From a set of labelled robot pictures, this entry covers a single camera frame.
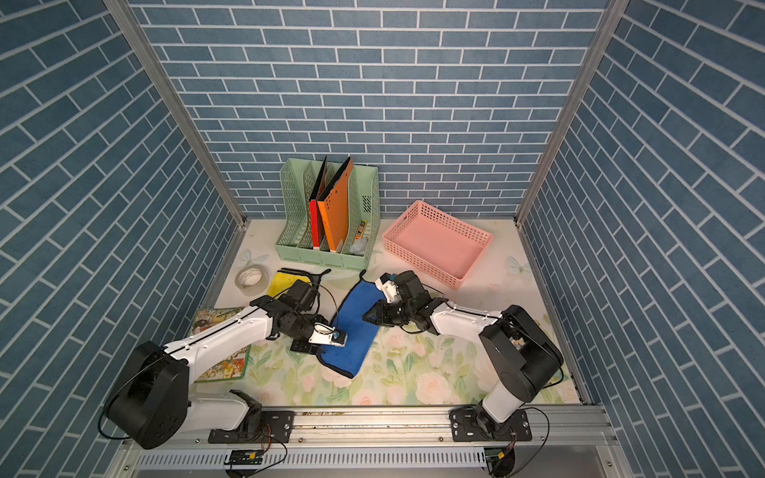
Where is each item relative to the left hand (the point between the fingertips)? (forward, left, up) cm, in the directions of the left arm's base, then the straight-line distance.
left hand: (329, 336), depth 85 cm
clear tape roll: (+22, +30, -4) cm, 38 cm away
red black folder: (+28, +5, +24) cm, 37 cm away
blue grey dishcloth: (+2, -9, -3) cm, 10 cm away
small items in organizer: (+37, -6, -3) cm, 38 cm away
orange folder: (+28, -1, +23) cm, 37 cm away
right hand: (+3, -10, +5) cm, 12 cm away
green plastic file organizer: (+54, +17, +14) cm, 59 cm away
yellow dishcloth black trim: (+21, +18, -2) cm, 28 cm away
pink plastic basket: (+38, -38, -3) cm, 54 cm away
